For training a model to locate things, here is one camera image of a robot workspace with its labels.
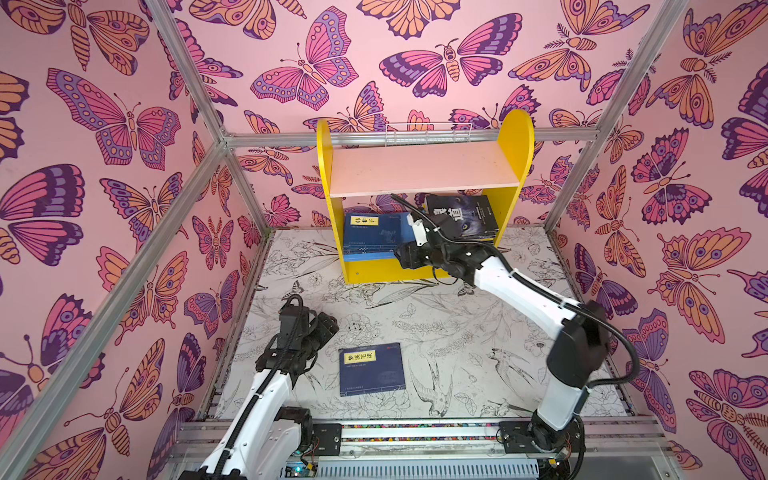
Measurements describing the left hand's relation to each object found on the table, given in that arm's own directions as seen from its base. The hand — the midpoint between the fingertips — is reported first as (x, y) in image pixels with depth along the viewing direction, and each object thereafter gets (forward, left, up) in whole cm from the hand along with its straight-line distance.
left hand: (332, 322), depth 84 cm
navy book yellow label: (+21, -10, +3) cm, 24 cm away
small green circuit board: (-33, +5, -12) cm, 36 cm away
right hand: (+17, -21, +14) cm, 30 cm away
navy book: (-10, -11, -11) cm, 18 cm away
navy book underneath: (+28, -11, +5) cm, 31 cm away
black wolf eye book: (+30, -43, +12) cm, 54 cm away
